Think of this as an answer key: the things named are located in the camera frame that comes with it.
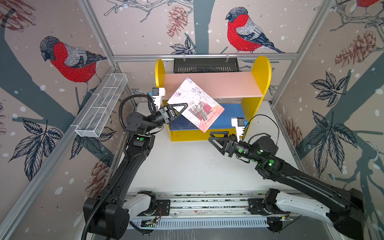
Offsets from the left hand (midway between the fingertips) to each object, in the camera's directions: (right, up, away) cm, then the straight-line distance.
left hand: (186, 109), depth 55 cm
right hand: (+8, -12, +2) cm, 14 cm away
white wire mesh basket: (-46, -6, +16) cm, 49 cm away
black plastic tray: (+22, +31, +41) cm, 55 cm away
